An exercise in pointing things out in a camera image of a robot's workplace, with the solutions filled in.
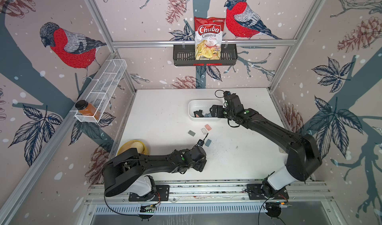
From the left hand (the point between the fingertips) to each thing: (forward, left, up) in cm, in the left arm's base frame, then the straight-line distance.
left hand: (202, 157), depth 84 cm
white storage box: (+39, -3, -1) cm, 39 cm away
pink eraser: (+20, -5, -1) cm, 21 cm away
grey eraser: (+17, +6, -2) cm, 18 cm away
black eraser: (+31, +1, 0) cm, 31 cm away
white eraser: (+18, -2, -1) cm, 18 cm away
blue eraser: (+10, -4, -2) cm, 11 cm away
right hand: (+23, -8, +16) cm, 29 cm away
